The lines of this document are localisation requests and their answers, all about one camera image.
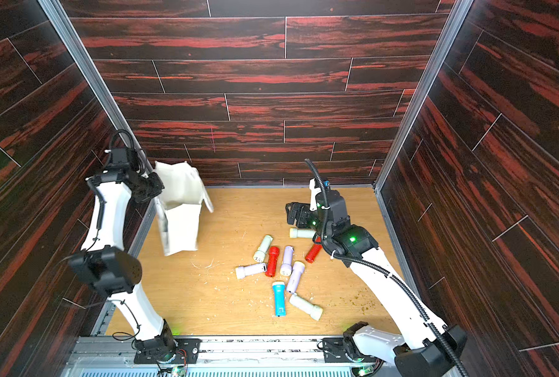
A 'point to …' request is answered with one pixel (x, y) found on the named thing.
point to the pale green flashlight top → (303, 233)
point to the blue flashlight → (279, 289)
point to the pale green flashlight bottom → (313, 310)
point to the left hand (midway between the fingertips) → (163, 187)
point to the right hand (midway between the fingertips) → (304, 204)
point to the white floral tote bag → (180, 205)
